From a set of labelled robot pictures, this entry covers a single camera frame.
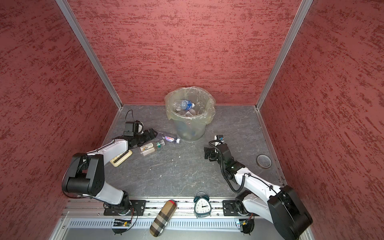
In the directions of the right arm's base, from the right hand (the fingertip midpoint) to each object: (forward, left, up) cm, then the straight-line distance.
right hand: (210, 150), depth 87 cm
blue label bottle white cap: (+29, +16, +10) cm, 35 cm away
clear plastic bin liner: (+27, +11, +8) cm, 31 cm away
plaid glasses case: (-33, +26, -5) cm, 42 cm away
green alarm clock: (-28, +6, -4) cm, 29 cm away
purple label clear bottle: (+10, +25, -2) cm, 27 cm away
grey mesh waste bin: (+7, +11, +16) cm, 21 cm away
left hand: (+11, +36, -1) cm, 38 cm away
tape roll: (-4, -34, -9) cm, 36 cm away
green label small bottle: (+7, +32, -4) cm, 33 cm away
